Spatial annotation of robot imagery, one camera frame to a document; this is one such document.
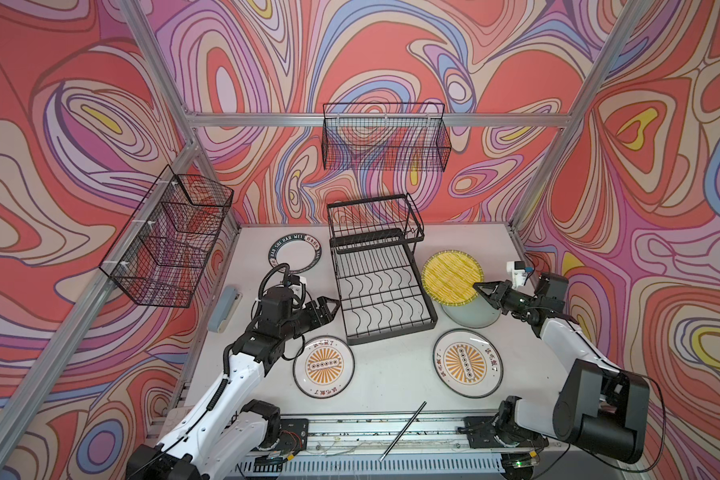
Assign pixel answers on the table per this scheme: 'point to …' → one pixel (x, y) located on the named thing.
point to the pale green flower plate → (477, 313)
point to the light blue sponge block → (224, 309)
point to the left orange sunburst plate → (324, 366)
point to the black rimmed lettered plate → (298, 250)
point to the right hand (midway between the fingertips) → (475, 290)
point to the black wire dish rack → (383, 286)
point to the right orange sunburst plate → (467, 362)
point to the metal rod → (404, 430)
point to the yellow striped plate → (449, 277)
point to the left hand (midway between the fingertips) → (336, 305)
